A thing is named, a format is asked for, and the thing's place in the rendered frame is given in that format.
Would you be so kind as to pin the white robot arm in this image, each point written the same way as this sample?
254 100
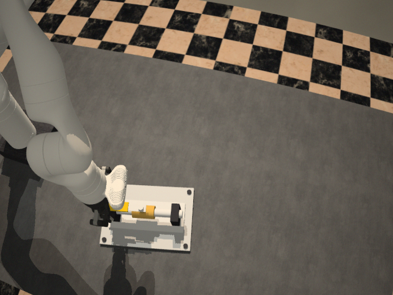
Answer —
46 98

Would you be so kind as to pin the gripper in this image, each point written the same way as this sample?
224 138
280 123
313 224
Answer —
101 210

